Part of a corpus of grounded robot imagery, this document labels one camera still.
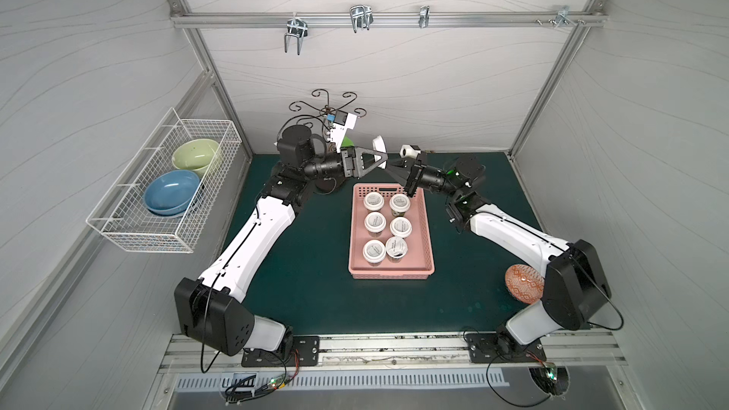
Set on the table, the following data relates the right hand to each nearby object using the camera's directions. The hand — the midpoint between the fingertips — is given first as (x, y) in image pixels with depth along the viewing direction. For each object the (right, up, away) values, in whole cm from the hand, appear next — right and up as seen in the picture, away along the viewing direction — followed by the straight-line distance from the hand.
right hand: (380, 163), depth 62 cm
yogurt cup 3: (-1, -26, +22) cm, 34 cm away
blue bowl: (-49, -7, +3) cm, 50 cm away
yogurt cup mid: (-1, -18, +29) cm, 34 cm away
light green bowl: (-48, +3, +11) cm, 50 cm away
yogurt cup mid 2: (+8, -19, +28) cm, 35 cm away
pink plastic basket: (+13, -31, +27) cm, 43 cm away
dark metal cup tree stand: (-19, +24, +33) cm, 45 cm away
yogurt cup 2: (+8, -12, +34) cm, 37 cm away
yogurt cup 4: (+6, -25, +24) cm, 35 cm away
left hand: (+1, +1, 0) cm, 1 cm away
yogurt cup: (-1, -11, +34) cm, 36 cm away
